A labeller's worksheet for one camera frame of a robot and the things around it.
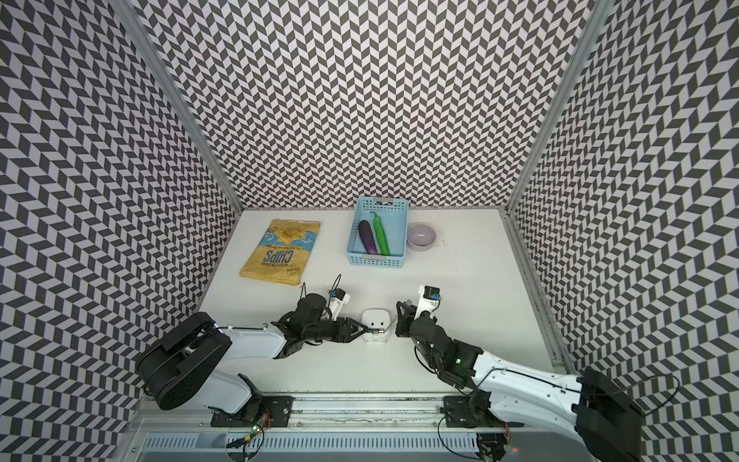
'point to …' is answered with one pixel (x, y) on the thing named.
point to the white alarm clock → (376, 319)
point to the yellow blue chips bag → (282, 251)
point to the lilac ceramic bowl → (421, 236)
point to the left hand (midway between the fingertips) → (360, 333)
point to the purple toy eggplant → (368, 237)
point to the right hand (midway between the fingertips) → (399, 310)
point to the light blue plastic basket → (393, 214)
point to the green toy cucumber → (381, 235)
